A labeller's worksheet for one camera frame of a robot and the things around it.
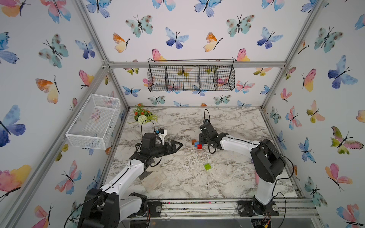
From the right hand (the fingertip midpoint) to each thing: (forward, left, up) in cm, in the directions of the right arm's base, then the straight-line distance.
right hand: (203, 134), depth 94 cm
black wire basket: (+32, +15, +23) cm, 42 cm away
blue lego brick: (-4, +4, -5) cm, 8 cm away
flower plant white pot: (+7, +40, +9) cm, 42 cm away
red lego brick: (-5, +2, -8) cm, 9 cm away
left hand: (-13, +14, +7) cm, 21 cm away
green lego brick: (-19, -3, -8) cm, 20 cm away
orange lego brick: (-2, +6, -6) cm, 9 cm away
